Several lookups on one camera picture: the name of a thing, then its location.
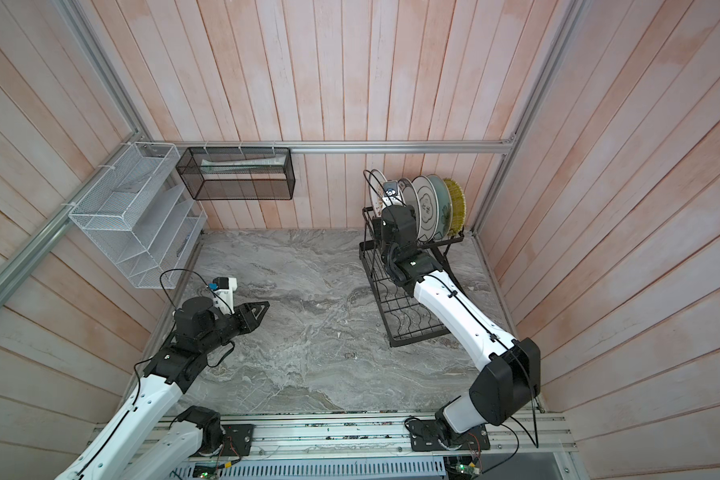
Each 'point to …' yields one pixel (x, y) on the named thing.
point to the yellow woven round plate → (459, 208)
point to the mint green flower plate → (445, 206)
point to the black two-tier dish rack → (404, 320)
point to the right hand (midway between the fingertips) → (394, 205)
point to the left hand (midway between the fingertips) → (266, 311)
